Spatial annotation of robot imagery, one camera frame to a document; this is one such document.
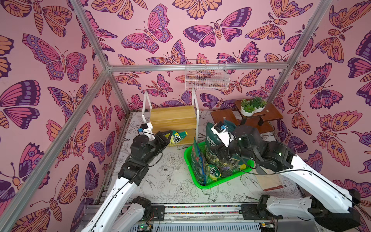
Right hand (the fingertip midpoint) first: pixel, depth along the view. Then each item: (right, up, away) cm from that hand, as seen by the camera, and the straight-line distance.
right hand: (212, 143), depth 62 cm
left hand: (-17, +6, +5) cm, 19 cm away
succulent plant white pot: (+25, +18, +21) cm, 37 cm away
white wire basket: (+3, +41, +44) cm, 60 cm away
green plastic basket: (+8, -22, +14) cm, 27 cm away
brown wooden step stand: (+21, +14, +34) cm, 42 cm away
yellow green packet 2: (-16, +2, +8) cm, 18 cm away
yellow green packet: (+3, -17, +16) cm, 24 cm away
